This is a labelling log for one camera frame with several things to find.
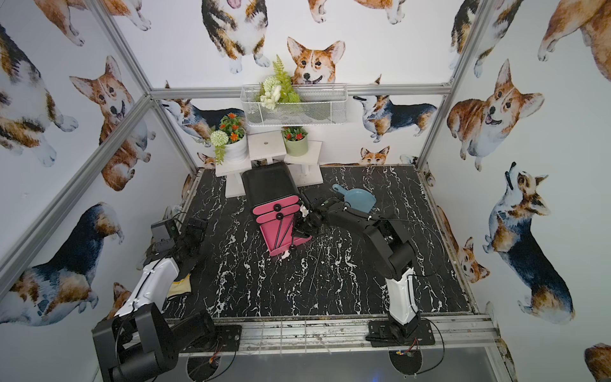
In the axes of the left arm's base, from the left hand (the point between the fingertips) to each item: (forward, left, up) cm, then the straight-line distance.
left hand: (207, 222), depth 87 cm
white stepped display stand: (+30, -35, +3) cm, 46 cm away
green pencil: (+1, -24, -12) cm, 27 cm away
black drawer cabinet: (+12, -23, +2) cm, 26 cm away
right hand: (-3, -29, -4) cm, 30 cm away
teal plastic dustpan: (+19, -61, -14) cm, 65 cm away
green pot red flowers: (+31, -32, +12) cm, 46 cm away
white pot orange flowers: (+27, -6, +12) cm, 30 cm away
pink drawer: (+4, -25, -3) cm, 26 cm away
